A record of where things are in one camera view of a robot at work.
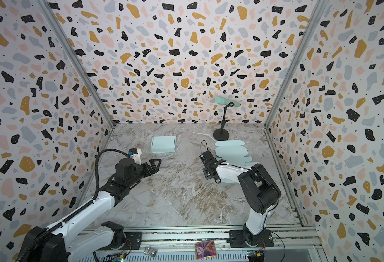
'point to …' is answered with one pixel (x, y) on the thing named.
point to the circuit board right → (256, 256)
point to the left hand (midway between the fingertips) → (157, 160)
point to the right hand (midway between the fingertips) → (211, 168)
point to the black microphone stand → (222, 134)
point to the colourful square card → (205, 249)
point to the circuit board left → (119, 258)
